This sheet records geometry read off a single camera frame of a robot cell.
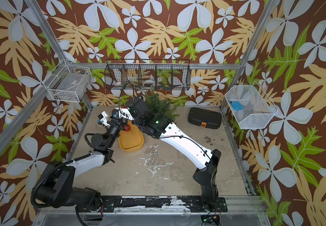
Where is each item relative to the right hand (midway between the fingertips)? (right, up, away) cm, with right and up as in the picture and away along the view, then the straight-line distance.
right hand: (136, 102), depth 69 cm
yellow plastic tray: (-10, -24, +35) cm, 44 cm away
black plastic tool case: (+47, -8, +38) cm, 60 cm away
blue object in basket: (+59, 0, +16) cm, 61 cm away
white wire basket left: (-46, +15, +18) cm, 52 cm away
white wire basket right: (+67, -3, +9) cm, 68 cm away
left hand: (-6, -4, +1) cm, 7 cm away
